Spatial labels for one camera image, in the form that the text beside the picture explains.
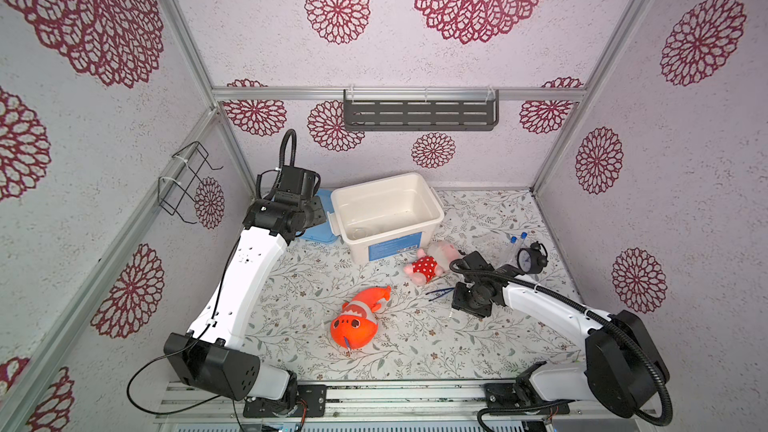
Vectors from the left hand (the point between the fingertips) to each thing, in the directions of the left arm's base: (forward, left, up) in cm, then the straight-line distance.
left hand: (311, 217), depth 77 cm
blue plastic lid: (-7, -4, +3) cm, 9 cm away
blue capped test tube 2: (0, -57, -13) cm, 58 cm away
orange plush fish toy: (-22, -11, -18) cm, 31 cm away
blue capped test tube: (+2, -60, -12) cm, 61 cm away
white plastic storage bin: (+22, -21, -28) cm, 41 cm away
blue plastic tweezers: (-9, -38, -27) cm, 47 cm away
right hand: (-14, -39, -23) cm, 47 cm away
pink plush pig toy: (-2, -33, -21) cm, 39 cm away
